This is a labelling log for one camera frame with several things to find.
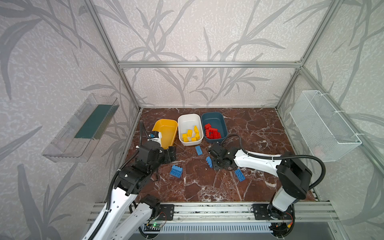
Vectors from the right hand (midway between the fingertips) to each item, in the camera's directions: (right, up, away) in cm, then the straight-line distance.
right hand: (215, 159), depth 88 cm
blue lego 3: (-4, 0, -4) cm, 5 cm away
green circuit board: (-32, -28, -17) cm, 46 cm away
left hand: (-22, +12, -17) cm, 31 cm away
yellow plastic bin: (-32, +17, +18) cm, 41 cm away
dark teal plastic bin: (+4, +23, +23) cm, 33 cm away
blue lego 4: (+14, -8, -3) cm, 16 cm away
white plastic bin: (-19, +22, +21) cm, 36 cm away
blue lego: (-10, +4, +8) cm, 13 cm away
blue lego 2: (-23, -6, -2) cm, 24 cm away
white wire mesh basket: (+46, +17, -25) cm, 55 cm away
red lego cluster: (-1, +15, +14) cm, 20 cm away
